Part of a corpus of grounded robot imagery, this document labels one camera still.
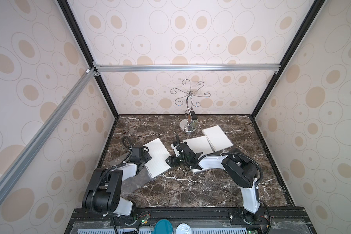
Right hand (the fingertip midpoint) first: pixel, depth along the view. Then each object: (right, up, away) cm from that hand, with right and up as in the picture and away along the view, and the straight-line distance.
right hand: (174, 158), depth 94 cm
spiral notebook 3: (+31, +12, +12) cm, 36 cm away
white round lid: (+5, -26, -28) cm, 39 cm away
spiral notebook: (-10, -2, -2) cm, 11 cm away
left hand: (-15, +3, 0) cm, 15 cm away
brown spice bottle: (+13, +31, +11) cm, 35 cm away
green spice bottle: (+15, +24, +10) cm, 30 cm away
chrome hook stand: (+8, +21, +22) cm, 31 cm away
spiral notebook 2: (+18, +8, +9) cm, 21 cm away
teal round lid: (-4, -24, -29) cm, 38 cm away
